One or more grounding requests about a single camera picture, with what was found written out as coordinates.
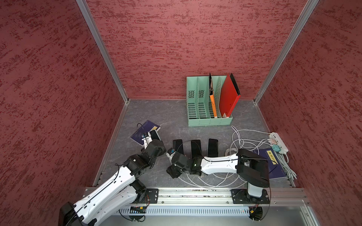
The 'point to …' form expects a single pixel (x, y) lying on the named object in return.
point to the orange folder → (212, 96)
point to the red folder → (228, 97)
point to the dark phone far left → (153, 134)
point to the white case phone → (196, 149)
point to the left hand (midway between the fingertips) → (157, 147)
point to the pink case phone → (177, 145)
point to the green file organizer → (200, 109)
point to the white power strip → (280, 142)
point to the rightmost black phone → (213, 147)
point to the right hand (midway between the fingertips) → (171, 171)
